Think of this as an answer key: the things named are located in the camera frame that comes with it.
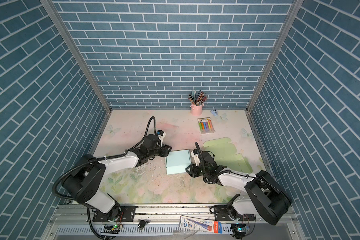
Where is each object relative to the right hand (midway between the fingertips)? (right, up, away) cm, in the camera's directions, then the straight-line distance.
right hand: (187, 167), depth 87 cm
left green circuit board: (-37, -25, -15) cm, 47 cm away
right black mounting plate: (+18, -19, -13) cm, 29 cm away
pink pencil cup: (+7, +36, +26) cm, 45 cm away
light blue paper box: (-6, +3, +2) cm, 7 cm away
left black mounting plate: (-30, -20, -12) cm, 38 cm away
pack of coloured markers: (+14, +24, +22) cm, 35 cm away
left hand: (-11, +11, +4) cm, 16 cm away
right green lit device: (+25, -25, -17) cm, 39 cm away
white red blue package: (+7, -22, -16) cm, 28 cm away
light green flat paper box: (+23, +9, +4) cm, 25 cm away
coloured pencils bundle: (+8, +46, +26) cm, 53 cm away
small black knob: (-21, -21, -17) cm, 34 cm away
